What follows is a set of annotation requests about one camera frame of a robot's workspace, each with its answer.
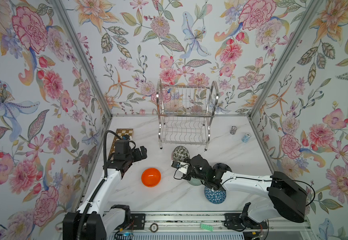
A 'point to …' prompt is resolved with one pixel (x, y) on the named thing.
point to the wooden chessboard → (121, 132)
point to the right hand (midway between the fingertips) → (176, 161)
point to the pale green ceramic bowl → (194, 181)
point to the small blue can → (246, 137)
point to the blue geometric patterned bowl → (216, 197)
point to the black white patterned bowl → (180, 153)
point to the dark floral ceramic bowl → (222, 166)
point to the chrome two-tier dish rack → (185, 113)
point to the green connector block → (206, 227)
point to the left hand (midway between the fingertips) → (142, 149)
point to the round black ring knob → (154, 227)
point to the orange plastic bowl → (151, 177)
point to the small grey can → (233, 130)
